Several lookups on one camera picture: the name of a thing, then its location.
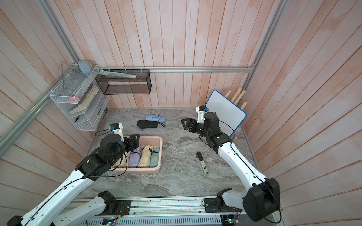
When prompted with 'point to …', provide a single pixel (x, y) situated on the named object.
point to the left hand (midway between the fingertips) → (134, 139)
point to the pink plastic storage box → (155, 141)
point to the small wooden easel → (237, 97)
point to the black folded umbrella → (144, 124)
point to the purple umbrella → (135, 157)
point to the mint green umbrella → (154, 162)
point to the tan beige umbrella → (145, 158)
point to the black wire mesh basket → (112, 84)
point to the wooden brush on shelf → (87, 99)
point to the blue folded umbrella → (155, 118)
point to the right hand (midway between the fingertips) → (185, 121)
